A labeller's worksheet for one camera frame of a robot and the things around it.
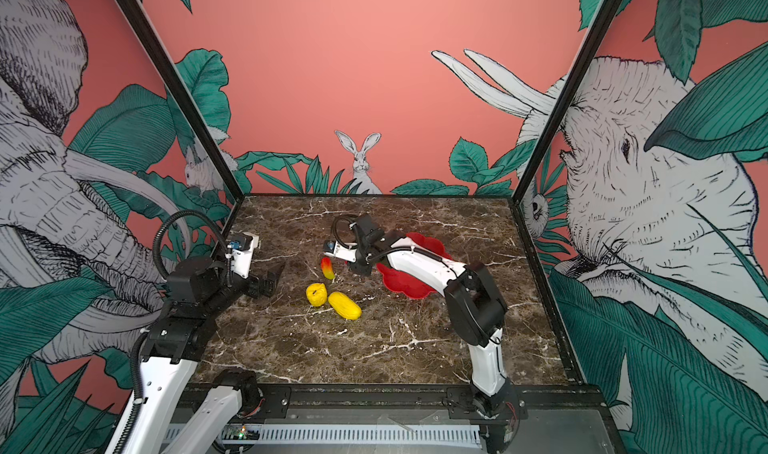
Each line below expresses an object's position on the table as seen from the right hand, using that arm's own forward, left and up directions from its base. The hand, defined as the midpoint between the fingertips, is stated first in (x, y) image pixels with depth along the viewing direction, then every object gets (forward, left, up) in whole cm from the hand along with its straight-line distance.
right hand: (348, 253), depth 88 cm
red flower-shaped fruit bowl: (-2, -16, -15) cm, 23 cm away
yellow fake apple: (-9, +9, -8) cm, 15 cm away
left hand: (-10, +17, +15) cm, 25 cm away
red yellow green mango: (+1, +8, -11) cm, 14 cm away
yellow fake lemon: (-12, +1, -10) cm, 16 cm away
